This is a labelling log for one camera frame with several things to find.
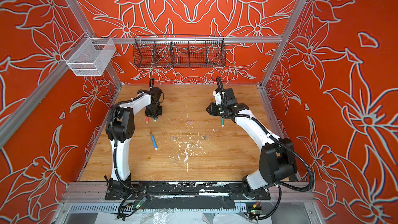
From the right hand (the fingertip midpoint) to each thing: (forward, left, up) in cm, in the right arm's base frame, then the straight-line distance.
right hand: (206, 108), depth 84 cm
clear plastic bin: (+29, +70, +15) cm, 77 cm away
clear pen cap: (-9, +20, -17) cm, 28 cm away
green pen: (+1, -11, -17) cm, 20 cm away
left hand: (+7, +33, -17) cm, 38 cm away
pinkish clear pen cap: (+1, +10, -17) cm, 19 cm away
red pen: (+3, +38, -15) cm, 41 cm away
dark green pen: (+4, +33, -17) cm, 37 cm away
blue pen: (-12, +31, -17) cm, 37 cm away
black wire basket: (+39, +17, +11) cm, 44 cm away
